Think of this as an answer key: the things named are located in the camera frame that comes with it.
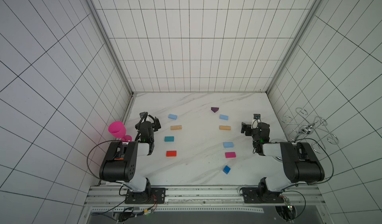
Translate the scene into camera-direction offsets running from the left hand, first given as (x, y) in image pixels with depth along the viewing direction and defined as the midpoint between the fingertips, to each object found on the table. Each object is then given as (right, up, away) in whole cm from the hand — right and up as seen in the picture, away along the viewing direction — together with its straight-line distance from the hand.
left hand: (148, 120), depth 95 cm
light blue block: (+15, +2, +9) cm, 17 cm away
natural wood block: (+18, -5, +3) cm, 19 cm away
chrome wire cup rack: (+83, -1, -29) cm, 88 cm away
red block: (+16, -19, -7) cm, 26 cm away
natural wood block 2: (+51, -5, +5) cm, 52 cm away
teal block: (+14, -11, -2) cm, 18 cm away
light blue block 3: (+51, -14, -4) cm, 53 cm away
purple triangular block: (+46, +7, +15) cm, 49 cm away
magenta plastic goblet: (-12, -3, -16) cm, 20 cm away
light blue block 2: (+52, +1, +11) cm, 53 cm away
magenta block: (+51, -19, -8) cm, 56 cm away
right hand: (+68, 0, 0) cm, 68 cm away
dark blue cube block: (+47, -25, -15) cm, 56 cm away
